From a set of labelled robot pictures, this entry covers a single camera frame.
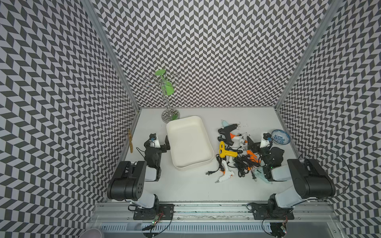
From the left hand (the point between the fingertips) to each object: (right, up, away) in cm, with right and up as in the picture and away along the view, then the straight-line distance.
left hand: (159, 137), depth 91 cm
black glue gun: (+43, +3, +9) cm, 44 cm away
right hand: (+59, 0, -1) cm, 59 cm away
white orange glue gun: (+41, -21, -6) cm, 46 cm away
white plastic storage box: (+18, -6, +6) cm, 20 cm away
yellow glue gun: (+39, -10, -2) cm, 40 cm away
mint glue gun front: (+59, -19, -6) cm, 62 cm away
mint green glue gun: (+43, +8, +18) cm, 48 cm away
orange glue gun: (+57, -12, -1) cm, 59 cm away
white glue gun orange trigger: (+50, -3, +6) cm, 51 cm away
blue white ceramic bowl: (+80, -1, +8) cm, 80 cm away
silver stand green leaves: (+3, +33, +3) cm, 33 cm away
